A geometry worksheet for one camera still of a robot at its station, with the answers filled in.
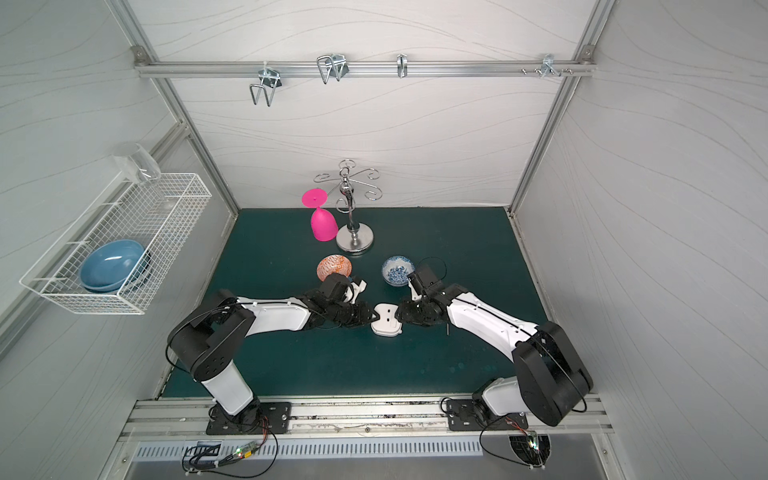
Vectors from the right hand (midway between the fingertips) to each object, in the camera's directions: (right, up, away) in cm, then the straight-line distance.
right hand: (401, 313), depth 86 cm
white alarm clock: (-4, -4, 0) cm, 6 cm away
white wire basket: (-63, +28, -9) cm, 70 cm away
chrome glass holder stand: (-17, +22, +25) cm, 37 cm away
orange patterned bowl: (-23, +13, +16) cm, 31 cm away
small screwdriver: (+9, +3, -25) cm, 27 cm away
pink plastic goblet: (-24, +26, +5) cm, 36 cm away
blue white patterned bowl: (-2, +11, +16) cm, 19 cm away
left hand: (-7, -2, +1) cm, 7 cm away
